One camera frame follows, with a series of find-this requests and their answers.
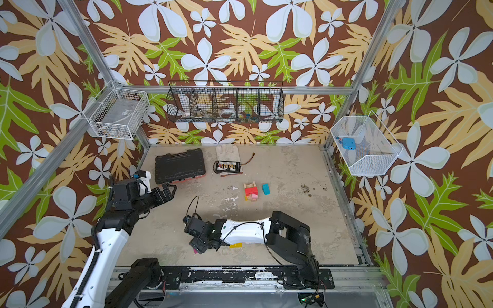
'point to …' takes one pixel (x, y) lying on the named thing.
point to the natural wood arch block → (250, 185)
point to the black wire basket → (226, 101)
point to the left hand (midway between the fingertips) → (166, 187)
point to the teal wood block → (265, 188)
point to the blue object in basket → (348, 143)
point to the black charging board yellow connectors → (219, 166)
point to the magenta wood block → (195, 251)
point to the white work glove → (228, 153)
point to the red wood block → (253, 190)
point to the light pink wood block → (254, 197)
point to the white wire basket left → (119, 113)
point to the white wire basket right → (365, 146)
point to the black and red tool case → (171, 169)
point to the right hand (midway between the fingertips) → (198, 238)
